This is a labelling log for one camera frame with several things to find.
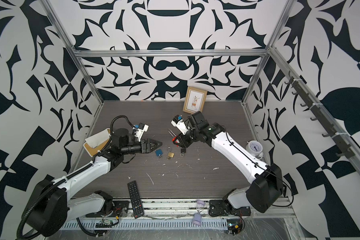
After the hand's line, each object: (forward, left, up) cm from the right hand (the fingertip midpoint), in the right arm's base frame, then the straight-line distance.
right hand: (177, 138), depth 76 cm
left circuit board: (-33, +33, -17) cm, 50 cm away
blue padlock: (+1, +11, -18) cm, 21 cm away
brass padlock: (+1, +5, -20) cm, 21 cm away
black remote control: (-26, +20, -19) cm, 38 cm away
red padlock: (-1, +1, +2) cm, 2 cm away
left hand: (-1, +8, -1) cm, 8 cm away
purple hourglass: (-31, -9, -19) cm, 37 cm away
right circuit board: (-35, -26, -22) cm, 49 cm away
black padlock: (+3, -3, -20) cm, 21 cm away
